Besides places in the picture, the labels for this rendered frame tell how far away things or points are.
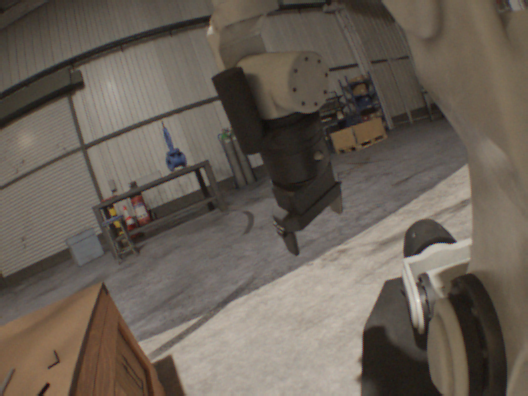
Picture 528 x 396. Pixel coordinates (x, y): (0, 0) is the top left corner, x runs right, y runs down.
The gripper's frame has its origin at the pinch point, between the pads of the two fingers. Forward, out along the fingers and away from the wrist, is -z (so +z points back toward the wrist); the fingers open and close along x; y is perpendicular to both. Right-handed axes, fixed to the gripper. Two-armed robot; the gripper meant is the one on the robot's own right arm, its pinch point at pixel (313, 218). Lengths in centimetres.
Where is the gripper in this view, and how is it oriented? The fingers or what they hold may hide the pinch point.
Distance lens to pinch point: 46.1
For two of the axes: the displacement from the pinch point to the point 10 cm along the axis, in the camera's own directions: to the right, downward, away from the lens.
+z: -3.0, -7.4, -6.1
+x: -7.3, 5.9, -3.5
